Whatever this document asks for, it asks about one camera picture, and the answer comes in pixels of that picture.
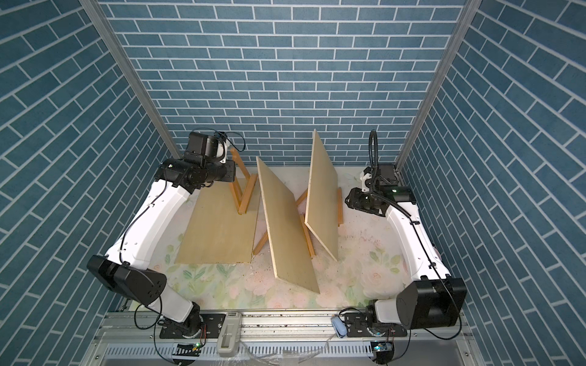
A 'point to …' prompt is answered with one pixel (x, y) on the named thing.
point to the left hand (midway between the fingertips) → (240, 167)
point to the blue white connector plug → (339, 327)
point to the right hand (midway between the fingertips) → (353, 201)
